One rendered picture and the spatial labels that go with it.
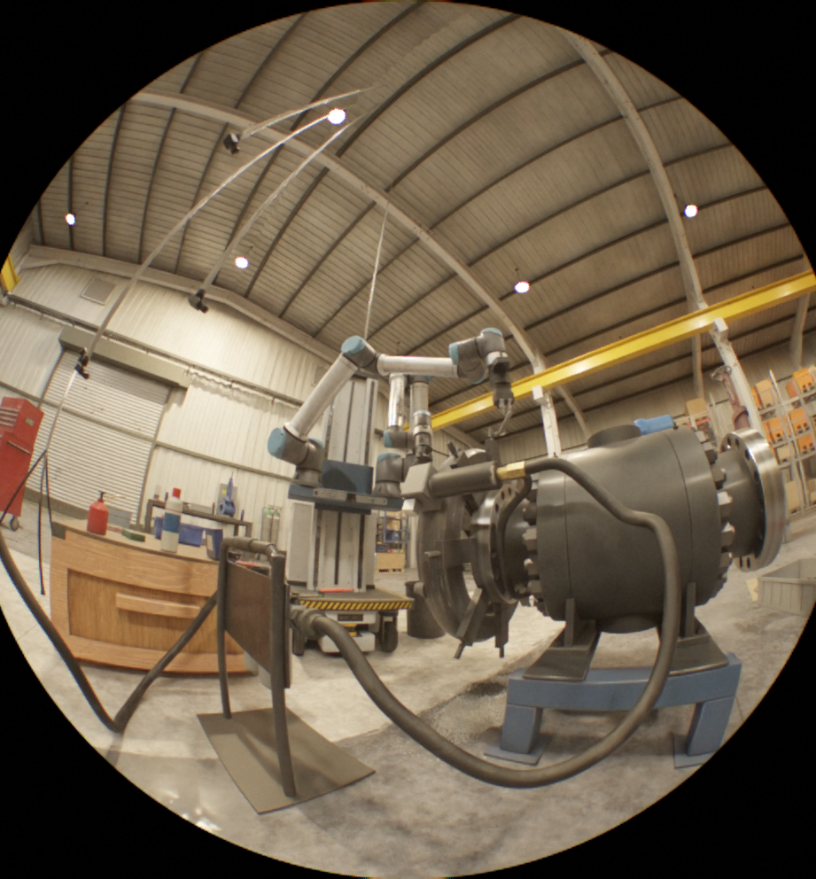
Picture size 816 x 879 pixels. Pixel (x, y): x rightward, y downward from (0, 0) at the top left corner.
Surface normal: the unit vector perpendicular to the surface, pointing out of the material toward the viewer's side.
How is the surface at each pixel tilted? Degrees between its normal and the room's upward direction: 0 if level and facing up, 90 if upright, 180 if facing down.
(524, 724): 90
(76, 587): 90
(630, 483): 68
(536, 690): 90
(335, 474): 90
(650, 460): 57
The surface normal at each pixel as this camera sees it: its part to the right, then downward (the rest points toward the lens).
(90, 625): 0.76, -0.22
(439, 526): -0.13, -0.47
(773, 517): -0.63, 0.00
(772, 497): -0.65, -0.22
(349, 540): 0.43, -0.33
